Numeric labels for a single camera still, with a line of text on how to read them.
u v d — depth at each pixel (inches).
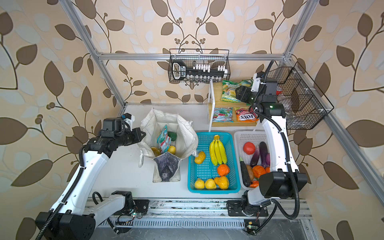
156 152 33.5
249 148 35.2
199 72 32.8
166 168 31.5
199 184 30.7
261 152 35.8
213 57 35.8
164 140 33.9
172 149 35.7
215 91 31.0
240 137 36.9
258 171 31.6
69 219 14.4
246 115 35.2
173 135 38.0
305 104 28.4
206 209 29.6
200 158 34.1
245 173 30.9
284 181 15.5
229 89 30.6
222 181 30.3
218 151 36.1
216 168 34.2
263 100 21.1
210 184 30.9
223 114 35.0
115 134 22.5
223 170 31.8
